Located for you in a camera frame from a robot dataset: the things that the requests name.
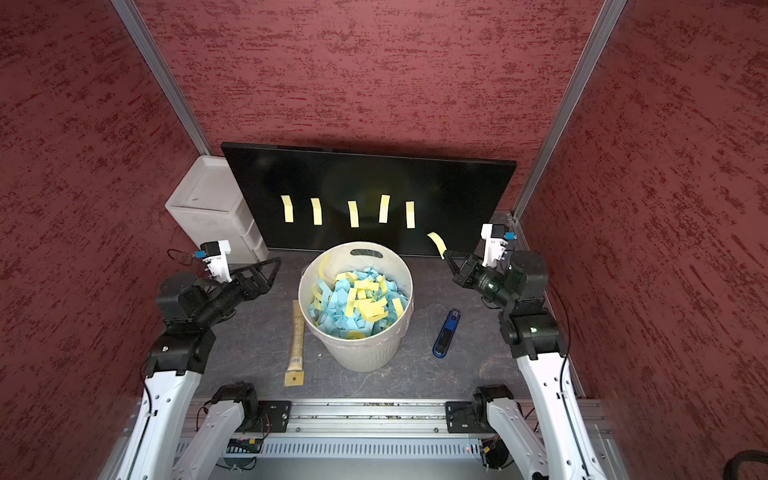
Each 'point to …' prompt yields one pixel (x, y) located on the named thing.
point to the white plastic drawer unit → (210, 205)
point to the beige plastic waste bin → (382, 351)
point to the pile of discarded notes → (357, 304)
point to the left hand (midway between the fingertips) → (271, 269)
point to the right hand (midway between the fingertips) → (438, 263)
